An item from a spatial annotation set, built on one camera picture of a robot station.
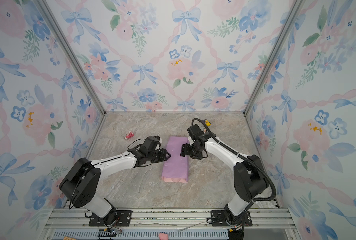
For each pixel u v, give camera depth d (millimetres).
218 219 728
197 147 646
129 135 1034
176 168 838
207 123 1101
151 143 701
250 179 451
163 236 676
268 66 907
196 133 700
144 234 703
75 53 876
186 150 778
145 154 690
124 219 738
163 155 793
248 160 459
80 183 447
